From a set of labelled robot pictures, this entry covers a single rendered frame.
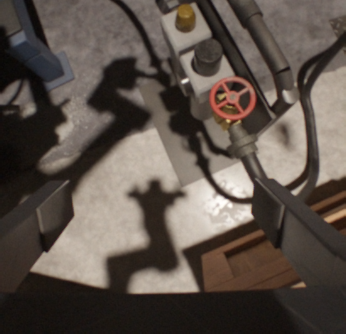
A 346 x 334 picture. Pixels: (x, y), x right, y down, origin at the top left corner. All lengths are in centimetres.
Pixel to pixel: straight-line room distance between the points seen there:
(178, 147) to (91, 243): 47
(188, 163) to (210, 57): 51
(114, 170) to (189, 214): 32
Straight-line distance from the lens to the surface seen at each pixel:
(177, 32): 51
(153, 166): 89
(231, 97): 40
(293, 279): 47
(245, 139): 43
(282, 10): 118
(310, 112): 97
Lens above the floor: 87
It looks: 81 degrees down
